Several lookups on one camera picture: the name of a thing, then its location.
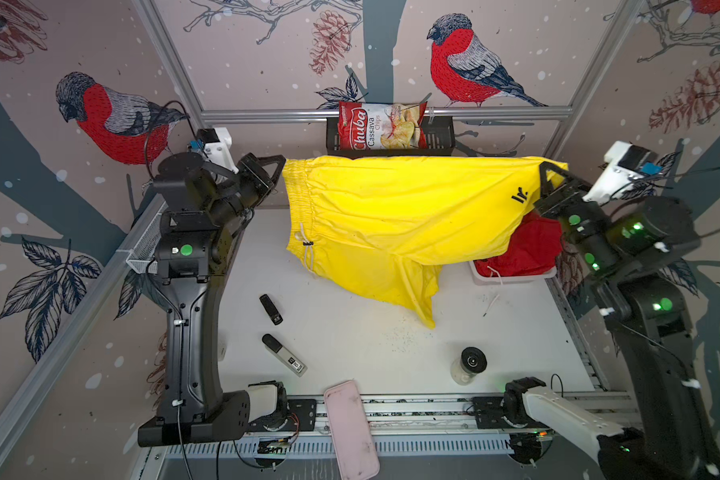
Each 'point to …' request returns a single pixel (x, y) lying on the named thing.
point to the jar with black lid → (472, 361)
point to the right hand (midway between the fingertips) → (533, 166)
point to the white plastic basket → (508, 280)
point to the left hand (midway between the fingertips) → (282, 153)
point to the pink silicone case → (354, 439)
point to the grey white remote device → (283, 356)
